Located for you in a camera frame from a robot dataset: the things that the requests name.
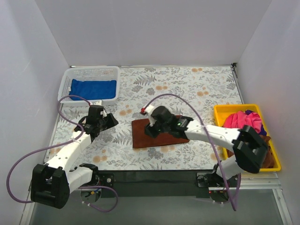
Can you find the yellow plastic bin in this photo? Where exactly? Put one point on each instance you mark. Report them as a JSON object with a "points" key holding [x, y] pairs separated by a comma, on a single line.
{"points": [[221, 112]]}

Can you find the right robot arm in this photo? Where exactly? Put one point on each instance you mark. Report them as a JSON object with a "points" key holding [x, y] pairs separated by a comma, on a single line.
{"points": [[248, 148]]}

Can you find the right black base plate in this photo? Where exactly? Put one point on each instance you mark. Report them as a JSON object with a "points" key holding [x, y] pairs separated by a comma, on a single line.
{"points": [[214, 180]]}

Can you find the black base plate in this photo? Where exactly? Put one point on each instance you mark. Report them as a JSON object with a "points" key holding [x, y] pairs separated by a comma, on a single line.
{"points": [[105, 179], [214, 180]]}

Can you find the white plastic basket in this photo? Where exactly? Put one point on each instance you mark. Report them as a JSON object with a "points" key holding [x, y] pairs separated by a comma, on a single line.
{"points": [[91, 73]]}

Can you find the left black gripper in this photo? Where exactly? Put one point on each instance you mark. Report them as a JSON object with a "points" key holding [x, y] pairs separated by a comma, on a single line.
{"points": [[105, 120]]}

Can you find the pink towel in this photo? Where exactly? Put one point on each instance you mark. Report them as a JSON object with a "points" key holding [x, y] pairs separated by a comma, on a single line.
{"points": [[241, 119]]}

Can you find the floral table mat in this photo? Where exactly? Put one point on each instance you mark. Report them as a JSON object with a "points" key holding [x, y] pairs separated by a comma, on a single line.
{"points": [[187, 91]]}

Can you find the brown towel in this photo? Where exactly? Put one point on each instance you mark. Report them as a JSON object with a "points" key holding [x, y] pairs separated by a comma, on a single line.
{"points": [[141, 140], [268, 160]]}

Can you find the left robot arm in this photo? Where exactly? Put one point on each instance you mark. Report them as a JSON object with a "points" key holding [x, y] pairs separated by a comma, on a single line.
{"points": [[54, 181]]}

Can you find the blue towel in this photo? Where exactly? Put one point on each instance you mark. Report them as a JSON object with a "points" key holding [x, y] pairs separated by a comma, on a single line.
{"points": [[93, 90]]}

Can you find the purple towel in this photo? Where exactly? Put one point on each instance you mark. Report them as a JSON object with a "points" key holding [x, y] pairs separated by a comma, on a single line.
{"points": [[263, 131]]}

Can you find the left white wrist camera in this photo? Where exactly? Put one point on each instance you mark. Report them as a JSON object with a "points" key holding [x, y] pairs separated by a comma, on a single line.
{"points": [[102, 109]]}

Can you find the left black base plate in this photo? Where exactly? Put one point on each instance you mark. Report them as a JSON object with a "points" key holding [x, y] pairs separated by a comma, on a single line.
{"points": [[105, 179]]}

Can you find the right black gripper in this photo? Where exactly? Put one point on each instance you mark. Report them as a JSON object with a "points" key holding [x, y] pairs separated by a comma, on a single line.
{"points": [[152, 131]]}

